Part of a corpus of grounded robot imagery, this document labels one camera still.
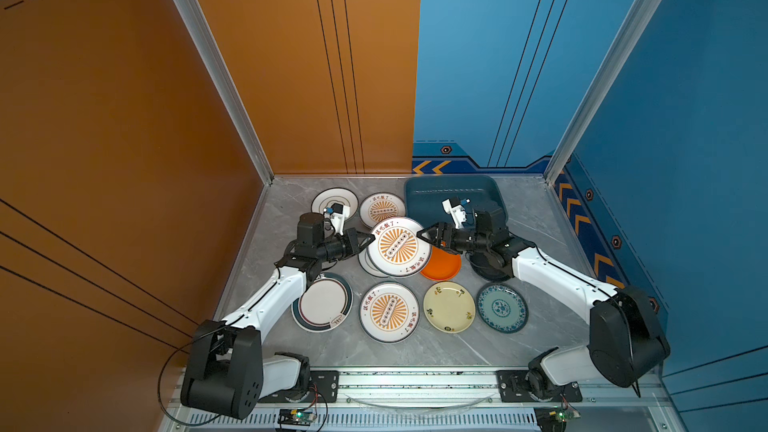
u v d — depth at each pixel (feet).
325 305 2.88
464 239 2.35
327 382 2.44
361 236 2.58
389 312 2.79
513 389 2.38
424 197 3.79
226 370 1.35
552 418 2.30
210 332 1.36
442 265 3.12
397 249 2.64
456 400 2.38
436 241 2.37
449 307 2.81
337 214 2.53
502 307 2.85
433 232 2.43
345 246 2.38
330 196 3.70
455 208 2.50
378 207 3.60
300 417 2.31
